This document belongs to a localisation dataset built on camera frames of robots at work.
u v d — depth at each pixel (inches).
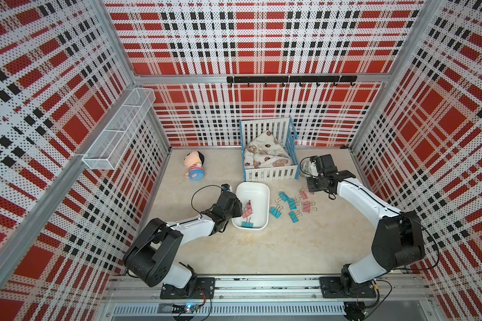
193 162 40.7
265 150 45.6
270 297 28.9
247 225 34.9
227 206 27.9
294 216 36.4
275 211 36.6
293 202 37.8
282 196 38.6
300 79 35.1
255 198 38.8
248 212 36.6
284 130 44.9
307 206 37.4
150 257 17.1
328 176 26.0
